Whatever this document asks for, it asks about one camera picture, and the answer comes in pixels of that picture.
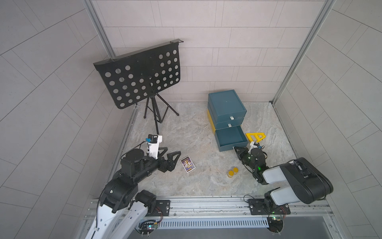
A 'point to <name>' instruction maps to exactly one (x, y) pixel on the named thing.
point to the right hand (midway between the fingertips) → (232, 146)
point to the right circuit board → (275, 223)
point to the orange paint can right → (235, 170)
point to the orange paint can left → (230, 174)
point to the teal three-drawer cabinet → (226, 112)
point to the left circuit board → (146, 227)
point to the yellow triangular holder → (256, 135)
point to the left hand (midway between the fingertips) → (176, 151)
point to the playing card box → (187, 164)
